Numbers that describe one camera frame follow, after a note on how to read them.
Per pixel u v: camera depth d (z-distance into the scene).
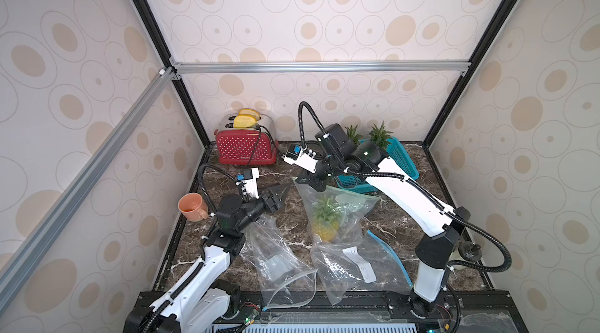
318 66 0.92
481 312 0.73
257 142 1.02
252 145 1.03
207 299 0.58
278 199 0.67
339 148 0.54
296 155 0.59
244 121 1.01
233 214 0.57
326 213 0.75
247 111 1.06
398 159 1.06
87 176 0.55
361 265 0.73
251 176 0.67
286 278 0.69
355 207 0.70
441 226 0.44
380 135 0.95
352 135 0.93
